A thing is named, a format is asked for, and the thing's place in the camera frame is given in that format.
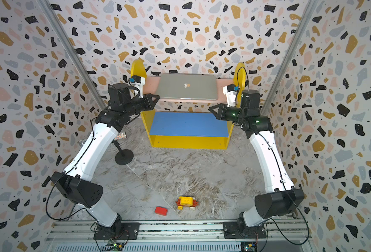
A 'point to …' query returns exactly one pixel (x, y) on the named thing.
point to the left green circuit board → (114, 247)
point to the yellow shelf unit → (191, 124)
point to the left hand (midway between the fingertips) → (160, 95)
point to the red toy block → (161, 211)
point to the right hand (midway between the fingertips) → (210, 109)
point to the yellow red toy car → (186, 201)
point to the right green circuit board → (248, 247)
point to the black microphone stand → (124, 157)
